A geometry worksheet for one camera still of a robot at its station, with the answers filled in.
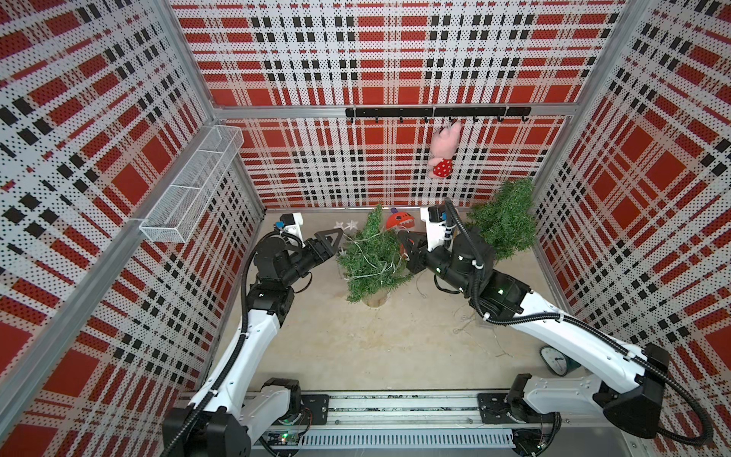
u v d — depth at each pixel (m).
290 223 0.66
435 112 0.88
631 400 0.39
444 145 0.92
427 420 0.73
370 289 0.74
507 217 0.83
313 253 0.64
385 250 0.77
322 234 0.65
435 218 0.53
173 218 0.69
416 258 0.58
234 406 0.41
